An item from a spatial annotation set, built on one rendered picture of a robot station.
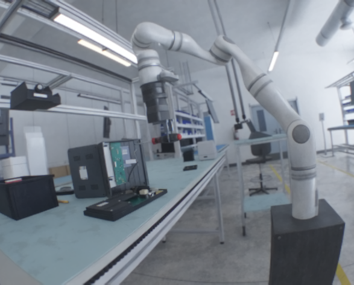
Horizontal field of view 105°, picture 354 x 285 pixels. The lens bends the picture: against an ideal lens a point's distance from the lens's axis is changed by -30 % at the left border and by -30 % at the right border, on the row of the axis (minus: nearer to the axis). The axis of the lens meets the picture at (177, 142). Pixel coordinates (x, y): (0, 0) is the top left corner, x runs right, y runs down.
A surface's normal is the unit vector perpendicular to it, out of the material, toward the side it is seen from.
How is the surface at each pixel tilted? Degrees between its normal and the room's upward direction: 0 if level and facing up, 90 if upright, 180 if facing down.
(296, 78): 90
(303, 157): 90
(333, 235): 90
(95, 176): 90
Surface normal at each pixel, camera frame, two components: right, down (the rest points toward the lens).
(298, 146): -0.60, 0.15
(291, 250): -0.39, 0.06
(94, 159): -0.07, 0.01
